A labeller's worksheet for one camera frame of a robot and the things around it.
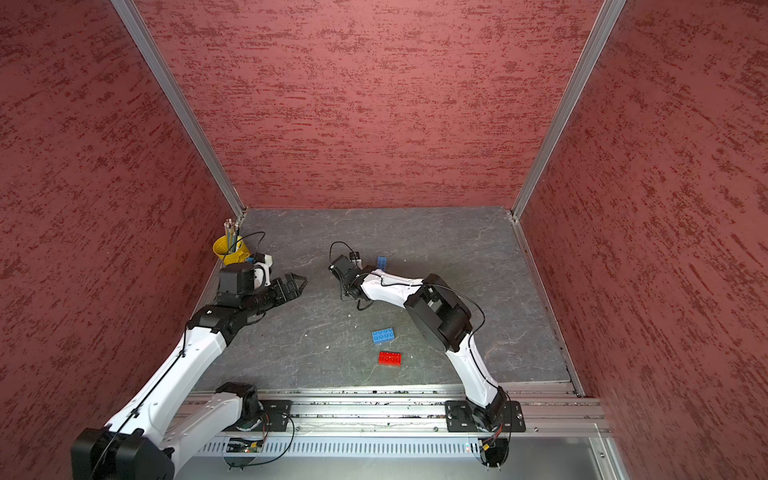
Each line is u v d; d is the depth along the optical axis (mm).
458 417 740
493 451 706
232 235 929
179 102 874
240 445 721
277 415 739
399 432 729
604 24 726
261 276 664
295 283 725
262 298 680
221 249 984
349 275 760
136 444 391
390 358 819
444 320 541
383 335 871
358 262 896
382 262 1039
